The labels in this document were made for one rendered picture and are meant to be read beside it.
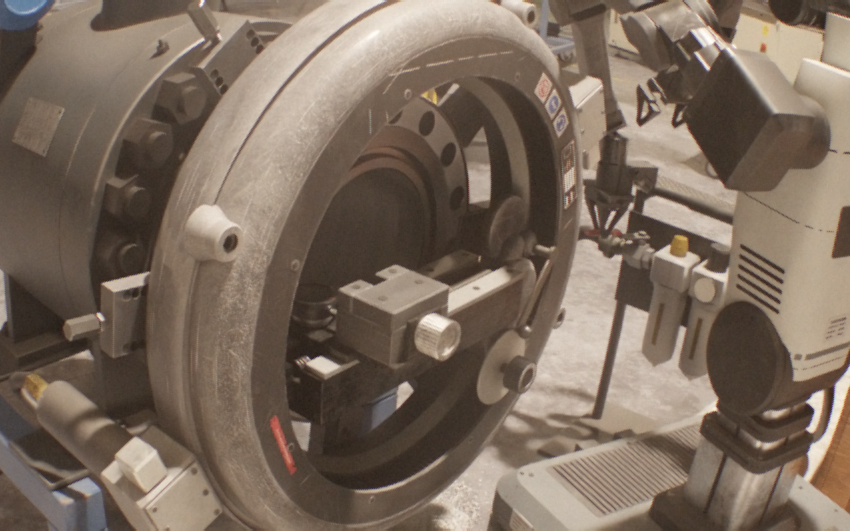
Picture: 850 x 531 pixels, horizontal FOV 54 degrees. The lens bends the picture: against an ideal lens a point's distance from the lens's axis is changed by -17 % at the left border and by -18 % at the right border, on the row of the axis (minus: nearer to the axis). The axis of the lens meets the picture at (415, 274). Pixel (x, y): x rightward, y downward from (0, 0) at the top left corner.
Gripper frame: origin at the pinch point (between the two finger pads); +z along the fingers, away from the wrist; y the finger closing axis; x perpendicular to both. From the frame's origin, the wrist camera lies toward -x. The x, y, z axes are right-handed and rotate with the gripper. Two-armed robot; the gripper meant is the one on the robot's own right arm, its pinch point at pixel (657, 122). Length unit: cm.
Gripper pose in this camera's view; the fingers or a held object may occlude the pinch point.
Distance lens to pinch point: 182.0
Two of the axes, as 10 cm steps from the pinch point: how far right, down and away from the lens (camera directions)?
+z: -3.2, 6.0, 7.3
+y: -8.8, 0.9, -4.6
